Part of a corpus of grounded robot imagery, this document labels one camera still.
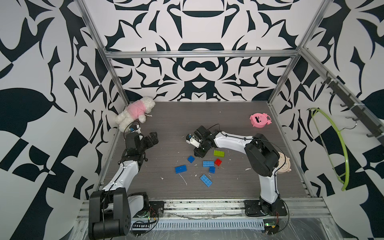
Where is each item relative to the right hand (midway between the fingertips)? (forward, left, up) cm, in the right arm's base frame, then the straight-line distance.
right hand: (197, 148), depth 94 cm
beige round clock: (-13, -50, +1) cm, 52 cm away
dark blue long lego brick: (-12, +9, 0) cm, 15 cm away
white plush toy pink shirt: (+25, +41, +9) cm, 49 cm away
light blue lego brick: (-10, -6, +1) cm, 12 cm away
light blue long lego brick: (-19, -4, 0) cm, 19 cm away
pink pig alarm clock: (+20, -44, +2) cm, 49 cm away
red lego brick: (-9, -12, +1) cm, 15 cm away
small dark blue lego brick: (-7, +4, +1) cm, 8 cm away
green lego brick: (-4, -13, 0) cm, 14 cm away
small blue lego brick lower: (-13, -8, +1) cm, 16 cm away
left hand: (+4, +28, +12) cm, 31 cm away
